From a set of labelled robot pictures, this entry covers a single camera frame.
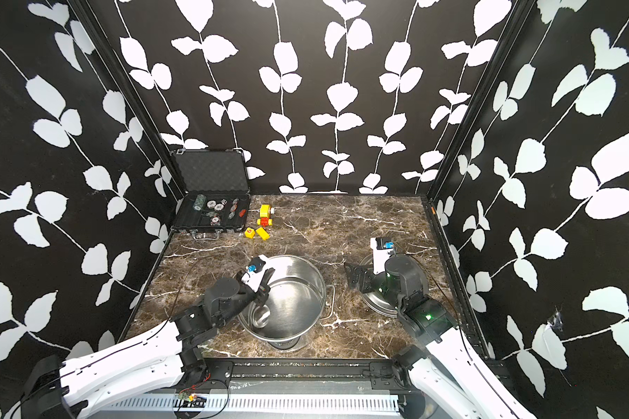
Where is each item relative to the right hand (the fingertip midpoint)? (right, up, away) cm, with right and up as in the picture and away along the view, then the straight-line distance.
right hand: (356, 258), depth 72 cm
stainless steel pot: (-17, -15, +11) cm, 25 cm away
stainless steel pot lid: (+11, -17, +16) cm, 26 cm away
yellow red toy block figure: (-34, +13, +35) cm, 50 cm away
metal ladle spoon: (-29, -20, +10) cm, 37 cm away
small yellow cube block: (-39, +5, +32) cm, 51 cm away
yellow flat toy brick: (-34, +4, +35) cm, 49 cm away
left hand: (-24, -3, +3) cm, 24 cm away
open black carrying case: (-58, +22, +46) cm, 77 cm away
